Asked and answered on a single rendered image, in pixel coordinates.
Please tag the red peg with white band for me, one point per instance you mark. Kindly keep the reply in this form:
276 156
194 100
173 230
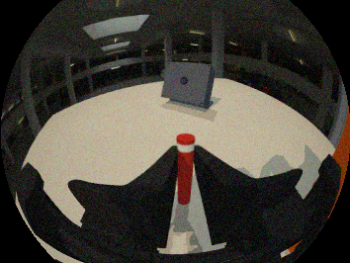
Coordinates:
186 143

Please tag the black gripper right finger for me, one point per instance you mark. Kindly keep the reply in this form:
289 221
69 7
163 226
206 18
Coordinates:
229 196

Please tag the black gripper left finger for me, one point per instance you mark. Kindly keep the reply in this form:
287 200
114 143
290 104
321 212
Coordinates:
147 200

